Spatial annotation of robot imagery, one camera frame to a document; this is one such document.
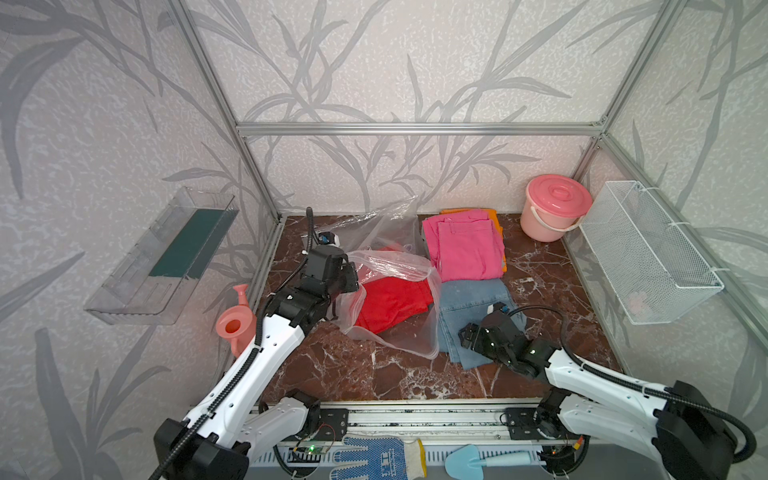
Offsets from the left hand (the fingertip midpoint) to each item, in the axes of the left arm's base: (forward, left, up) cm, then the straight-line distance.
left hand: (351, 268), depth 77 cm
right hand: (-10, -32, -19) cm, 39 cm away
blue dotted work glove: (-38, -10, -22) cm, 45 cm away
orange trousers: (+38, -48, -17) cm, 64 cm away
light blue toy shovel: (-39, -28, -22) cm, 53 cm away
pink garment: (+20, -35, -15) cm, 43 cm away
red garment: (0, -10, -16) cm, 19 cm away
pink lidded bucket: (+29, -64, -4) cm, 70 cm away
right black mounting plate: (-31, -44, -23) cm, 59 cm away
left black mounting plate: (-32, +4, -22) cm, 39 cm away
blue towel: (-1, -33, -16) cm, 37 cm away
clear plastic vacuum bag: (+15, -8, -8) cm, 19 cm away
